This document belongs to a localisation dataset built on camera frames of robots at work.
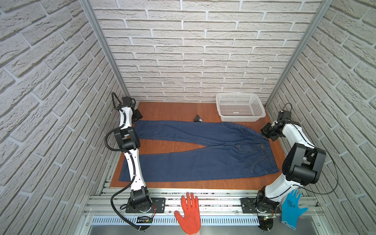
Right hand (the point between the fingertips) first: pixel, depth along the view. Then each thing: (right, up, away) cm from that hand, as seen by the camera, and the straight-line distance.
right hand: (262, 130), depth 92 cm
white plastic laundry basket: (-6, +17, +26) cm, 31 cm away
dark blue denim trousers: (-23, -12, +1) cm, 26 cm away
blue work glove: (+6, -40, -19) cm, 45 cm away
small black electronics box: (-69, -44, -19) cm, 84 cm away
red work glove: (-45, -43, -22) cm, 66 cm away
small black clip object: (-41, +7, +18) cm, 45 cm away
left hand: (-87, +10, +17) cm, 89 cm away
